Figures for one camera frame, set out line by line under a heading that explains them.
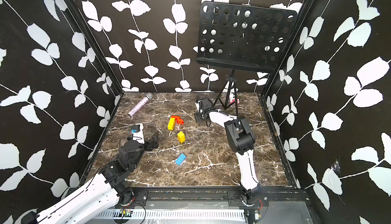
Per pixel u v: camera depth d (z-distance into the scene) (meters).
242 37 0.66
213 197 0.76
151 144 0.70
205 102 0.83
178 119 1.02
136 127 0.64
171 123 1.00
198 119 0.93
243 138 0.57
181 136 0.90
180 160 0.86
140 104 1.11
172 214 0.70
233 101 0.98
